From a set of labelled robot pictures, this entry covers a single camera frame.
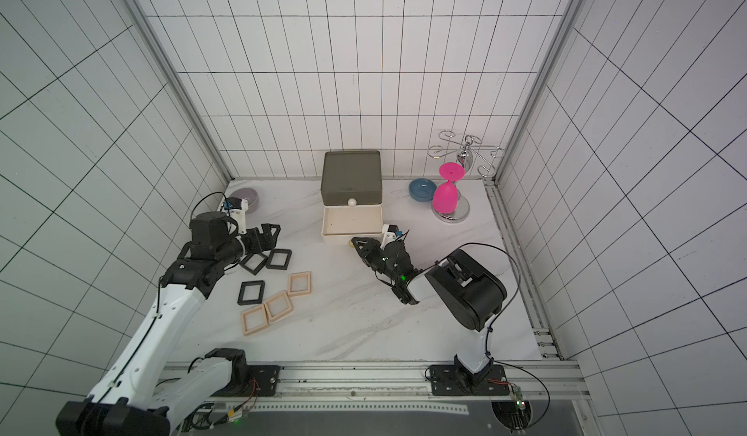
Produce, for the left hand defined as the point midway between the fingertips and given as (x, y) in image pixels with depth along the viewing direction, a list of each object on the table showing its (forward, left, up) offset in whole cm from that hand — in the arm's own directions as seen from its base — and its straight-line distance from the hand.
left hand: (264, 235), depth 78 cm
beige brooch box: (-5, -7, -20) cm, 22 cm away
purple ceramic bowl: (+28, +17, -15) cm, 36 cm away
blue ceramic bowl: (+34, -49, -18) cm, 62 cm away
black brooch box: (+1, +9, -18) cm, 20 cm away
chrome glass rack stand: (+25, -59, +8) cm, 64 cm away
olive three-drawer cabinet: (+17, -23, -1) cm, 28 cm away
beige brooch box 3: (-16, +5, -20) cm, 27 cm away
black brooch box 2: (+4, +3, -22) cm, 22 cm away
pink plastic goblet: (+16, -53, 0) cm, 55 cm away
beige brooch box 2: (-13, -2, -19) cm, 23 cm away
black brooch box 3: (-8, +9, -22) cm, 25 cm away
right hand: (+2, -20, -9) cm, 23 cm away
